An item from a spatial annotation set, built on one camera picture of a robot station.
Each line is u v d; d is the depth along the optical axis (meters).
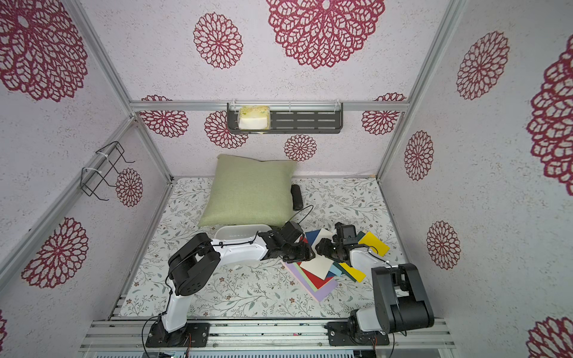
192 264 0.52
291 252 0.76
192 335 0.73
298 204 1.06
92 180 0.73
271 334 0.75
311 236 0.97
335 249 0.79
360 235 0.96
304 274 0.87
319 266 0.87
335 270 0.88
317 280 0.85
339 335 0.73
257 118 0.90
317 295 0.82
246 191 0.97
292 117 0.94
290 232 0.72
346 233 0.73
